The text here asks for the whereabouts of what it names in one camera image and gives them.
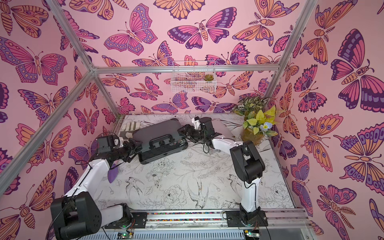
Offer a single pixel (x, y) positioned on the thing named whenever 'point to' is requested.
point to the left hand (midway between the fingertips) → (141, 144)
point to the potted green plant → (259, 118)
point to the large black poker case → (160, 139)
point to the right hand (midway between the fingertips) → (182, 131)
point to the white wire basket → (193, 77)
